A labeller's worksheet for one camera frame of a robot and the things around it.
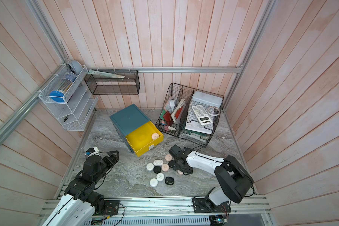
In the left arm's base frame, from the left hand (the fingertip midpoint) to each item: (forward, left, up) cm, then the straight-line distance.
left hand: (114, 157), depth 80 cm
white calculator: (+24, -52, +10) cm, 58 cm away
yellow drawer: (+10, -14, +3) cm, 18 cm away
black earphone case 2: (-10, -32, -11) cm, 35 cm away
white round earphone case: (-2, -20, -10) cm, 22 cm away
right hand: (-1, -39, -13) cm, 41 cm away
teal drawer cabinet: (+19, -5, +10) cm, 22 cm away
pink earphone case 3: (+5, -31, -10) cm, 33 cm away
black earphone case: (+1, -33, -10) cm, 35 cm away
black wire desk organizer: (+28, -45, +7) cm, 53 cm away
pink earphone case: (+12, -23, +4) cm, 26 cm away
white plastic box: (+39, -58, +10) cm, 71 cm away
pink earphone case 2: (-2, -29, -10) cm, 31 cm away
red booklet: (+35, -31, -6) cm, 47 cm away
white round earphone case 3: (-11, -23, -10) cm, 27 cm away
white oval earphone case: (+1, -25, -10) cm, 27 cm away
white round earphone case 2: (-8, -26, -10) cm, 29 cm away
